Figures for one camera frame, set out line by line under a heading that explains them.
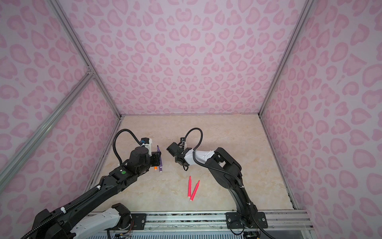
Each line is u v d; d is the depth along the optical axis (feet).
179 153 2.46
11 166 1.68
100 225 1.78
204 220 2.46
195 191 2.69
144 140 2.31
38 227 1.23
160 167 3.01
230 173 1.59
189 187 2.75
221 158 1.80
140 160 1.96
